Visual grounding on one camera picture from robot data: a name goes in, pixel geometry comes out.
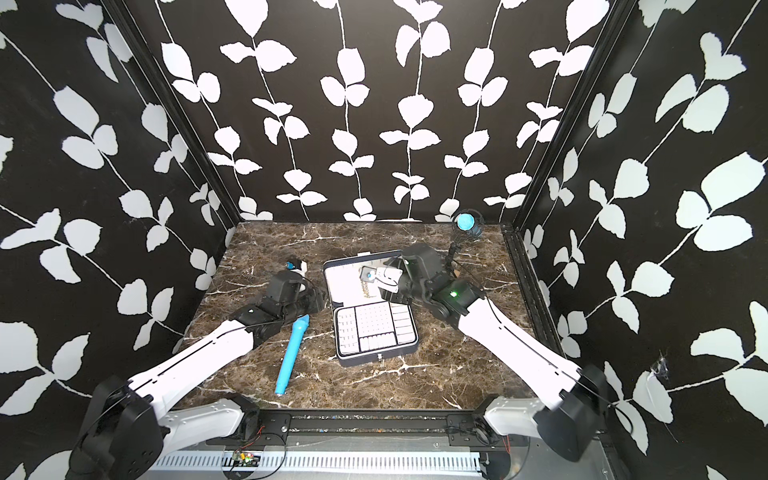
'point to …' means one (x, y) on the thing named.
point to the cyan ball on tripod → (465, 221)
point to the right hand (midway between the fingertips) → (383, 264)
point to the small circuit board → (245, 459)
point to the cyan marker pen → (299, 326)
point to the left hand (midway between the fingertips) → (322, 287)
